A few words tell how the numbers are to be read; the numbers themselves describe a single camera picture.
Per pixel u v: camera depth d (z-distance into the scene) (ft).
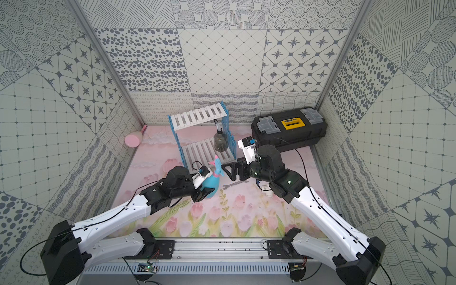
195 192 2.23
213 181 2.41
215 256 2.42
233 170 1.89
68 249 1.28
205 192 2.29
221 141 3.26
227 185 3.05
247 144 1.92
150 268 2.30
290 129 3.16
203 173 2.19
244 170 1.91
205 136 3.71
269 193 2.89
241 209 2.82
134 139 3.46
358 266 1.18
